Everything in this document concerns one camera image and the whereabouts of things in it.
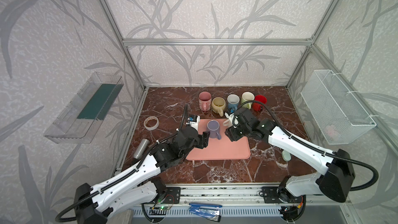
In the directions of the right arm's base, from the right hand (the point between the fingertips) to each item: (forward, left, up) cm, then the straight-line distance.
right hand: (229, 125), depth 81 cm
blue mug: (+25, -5, -10) cm, 28 cm away
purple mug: (+3, +8, -8) cm, 12 cm away
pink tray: (-6, +3, -18) cm, 19 cm away
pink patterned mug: (+21, +14, -6) cm, 26 cm away
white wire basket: (-6, -43, +18) cm, 47 cm away
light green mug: (+26, -15, -7) cm, 31 cm away
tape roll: (+11, +49, -16) cm, 53 cm away
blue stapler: (-36, +11, -13) cm, 40 cm away
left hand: (-5, +12, +5) cm, 14 cm away
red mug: (+21, -22, -11) cm, 32 cm away
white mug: (-4, -1, +12) cm, 12 cm away
